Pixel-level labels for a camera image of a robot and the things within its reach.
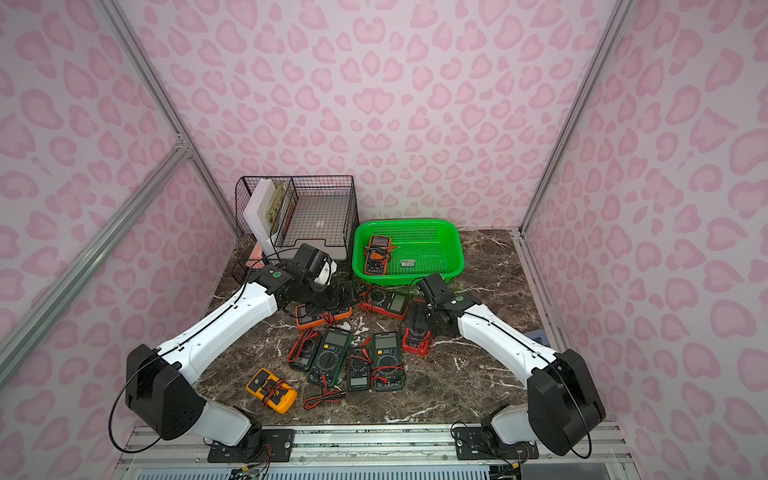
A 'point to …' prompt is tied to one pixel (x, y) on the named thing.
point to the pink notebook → (256, 257)
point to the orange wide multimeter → (307, 316)
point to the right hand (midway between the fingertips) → (419, 320)
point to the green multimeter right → (387, 361)
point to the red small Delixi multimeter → (417, 337)
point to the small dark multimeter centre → (358, 367)
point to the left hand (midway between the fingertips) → (349, 298)
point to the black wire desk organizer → (286, 186)
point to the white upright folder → (261, 192)
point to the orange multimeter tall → (377, 255)
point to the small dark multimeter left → (304, 348)
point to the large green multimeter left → (330, 357)
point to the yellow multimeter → (266, 386)
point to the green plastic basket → (402, 251)
